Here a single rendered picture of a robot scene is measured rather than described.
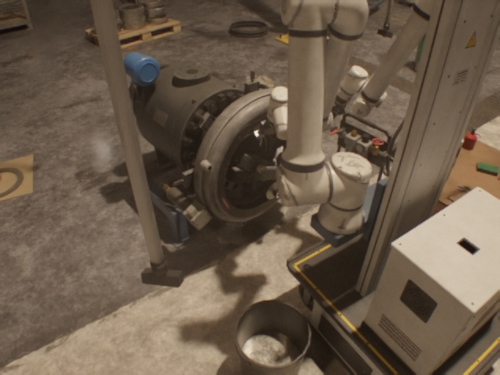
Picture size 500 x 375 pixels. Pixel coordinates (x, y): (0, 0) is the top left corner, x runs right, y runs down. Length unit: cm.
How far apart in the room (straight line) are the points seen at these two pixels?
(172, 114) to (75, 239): 107
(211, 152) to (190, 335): 93
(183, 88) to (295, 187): 111
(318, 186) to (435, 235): 45
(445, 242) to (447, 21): 73
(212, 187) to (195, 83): 66
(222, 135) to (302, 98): 63
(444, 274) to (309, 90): 72
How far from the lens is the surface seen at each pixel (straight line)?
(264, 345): 189
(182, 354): 204
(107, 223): 272
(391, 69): 171
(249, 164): 186
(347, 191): 140
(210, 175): 180
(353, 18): 124
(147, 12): 622
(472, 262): 144
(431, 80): 121
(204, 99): 208
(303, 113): 124
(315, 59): 121
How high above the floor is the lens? 180
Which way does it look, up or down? 40 degrees down
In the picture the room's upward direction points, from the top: straight up
